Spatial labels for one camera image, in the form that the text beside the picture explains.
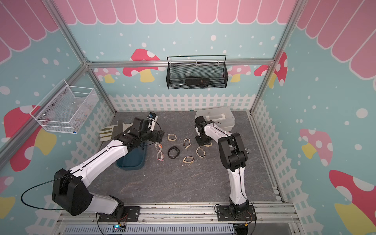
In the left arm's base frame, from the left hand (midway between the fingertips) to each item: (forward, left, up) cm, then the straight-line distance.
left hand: (156, 132), depth 84 cm
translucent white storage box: (+18, -42, -6) cm, 46 cm away
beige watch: (+7, -6, -18) cm, 20 cm away
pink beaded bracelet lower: (-6, 0, -17) cm, 18 cm away
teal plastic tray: (-11, +14, -14) cm, 23 cm away
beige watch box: (+2, -32, -17) cm, 36 cm away
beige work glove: (+13, +43, -18) cm, 49 cm away
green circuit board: (-45, +15, -21) cm, 52 cm away
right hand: (+5, -29, -17) cm, 34 cm away
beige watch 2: (-2, -29, -18) cm, 34 cm away
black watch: (-3, -8, -18) cm, 20 cm away
